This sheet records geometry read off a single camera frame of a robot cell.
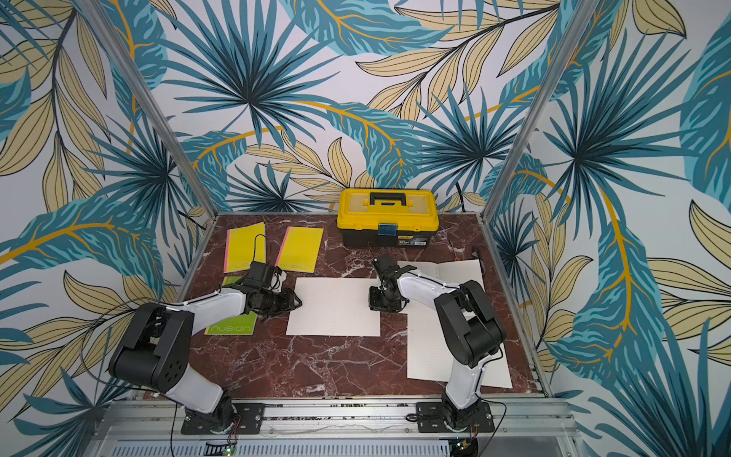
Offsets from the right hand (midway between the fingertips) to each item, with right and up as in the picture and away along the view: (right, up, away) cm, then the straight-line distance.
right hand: (374, 306), depth 94 cm
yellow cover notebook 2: (-29, +19, +19) cm, 40 cm away
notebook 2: (-13, 0, -1) cm, 13 cm away
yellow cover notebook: (-50, +20, +15) cm, 56 cm away
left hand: (-25, 0, -2) cm, 25 cm away
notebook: (-41, -5, -5) cm, 42 cm away
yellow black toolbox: (+4, +29, +4) cm, 30 cm away
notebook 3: (+16, -12, -8) cm, 22 cm away
